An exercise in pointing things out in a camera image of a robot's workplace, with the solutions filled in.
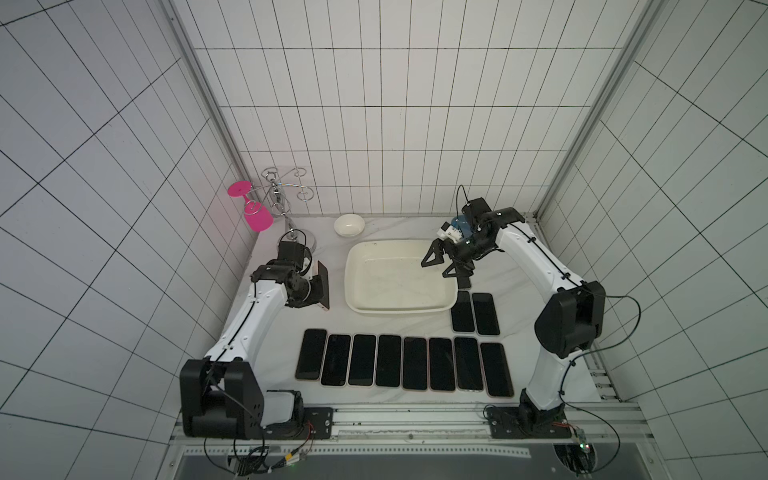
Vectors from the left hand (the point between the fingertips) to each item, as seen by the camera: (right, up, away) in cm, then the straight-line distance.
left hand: (320, 300), depth 83 cm
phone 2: (+43, -7, +10) cm, 45 cm away
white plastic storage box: (+19, +4, +20) cm, 28 cm away
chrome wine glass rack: (-14, +28, +9) cm, 33 cm away
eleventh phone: (+45, +3, +17) cm, 49 cm away
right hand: (+29, +9, -2) cm, 31 cm away
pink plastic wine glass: (-25, +25, +17) cm, 39 cm away
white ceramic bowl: (+5, +23, +29) cm, 37 cm away
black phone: (+34, -20, -3) cm, 40 cm away
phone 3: (+51, -7, +12) cm, 53 cm away
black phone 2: (+50, -20, -1) cm, 54 cm away
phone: (-1, +6, +9) cm, 11 cm away
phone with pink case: (+27, -17, -2) cm, 32 cm away
